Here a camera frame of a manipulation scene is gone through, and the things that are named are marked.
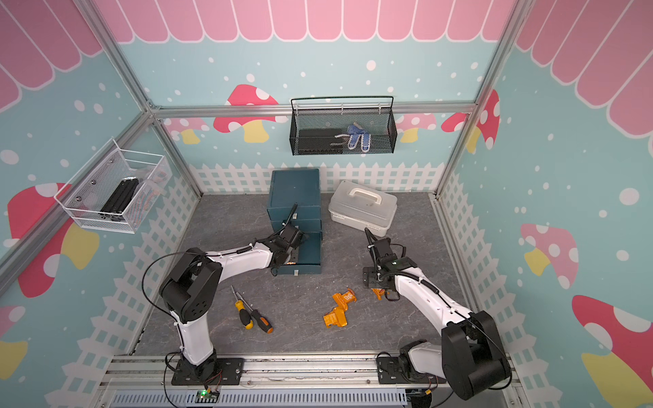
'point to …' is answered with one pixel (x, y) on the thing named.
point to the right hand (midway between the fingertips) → (378, 278)
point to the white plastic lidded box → (363, 205)
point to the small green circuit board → (205, 397)
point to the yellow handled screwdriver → (245, 317)
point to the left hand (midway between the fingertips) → (287, 252)
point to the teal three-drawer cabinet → (288, 187)
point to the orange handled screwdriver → (261, 321)
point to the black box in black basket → (319, 141)
